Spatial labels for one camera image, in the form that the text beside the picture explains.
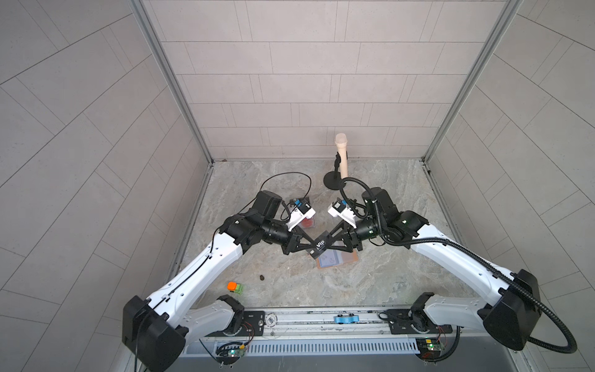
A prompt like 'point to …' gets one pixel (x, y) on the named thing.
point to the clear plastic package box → (308, 222)
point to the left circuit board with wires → (228, 353)
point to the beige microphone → (341, 142)
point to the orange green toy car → (233, 287)
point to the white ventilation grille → (309, 347)
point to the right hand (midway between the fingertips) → (330, 243)
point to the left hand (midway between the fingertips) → (314, 244)
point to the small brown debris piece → (262, 277)
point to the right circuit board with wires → (430, 349)
